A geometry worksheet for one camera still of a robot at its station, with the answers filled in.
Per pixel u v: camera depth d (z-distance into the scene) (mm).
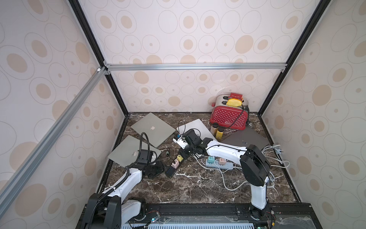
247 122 1087
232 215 730
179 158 867
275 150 996
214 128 1000
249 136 1062
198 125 1126
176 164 839
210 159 853
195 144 698
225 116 1027
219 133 979
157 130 1087
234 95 1012
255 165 493
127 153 975
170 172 867
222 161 853
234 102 996
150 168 734
